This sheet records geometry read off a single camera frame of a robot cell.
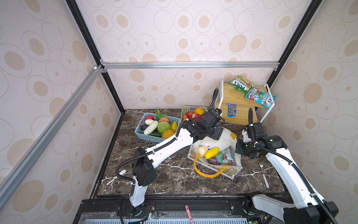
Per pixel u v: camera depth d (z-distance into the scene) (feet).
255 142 1.69
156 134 3.26
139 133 3.17
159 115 3.35
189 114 3.76
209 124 1.85
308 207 1.24
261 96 2.55
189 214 2.34
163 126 3.16
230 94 2.78
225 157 2.73
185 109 3.74
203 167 2.88
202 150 2.94
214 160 2.86
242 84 2.73
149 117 3.45
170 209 2.44
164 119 3.38
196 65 2.86
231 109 3.18
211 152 2.88
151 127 3.18
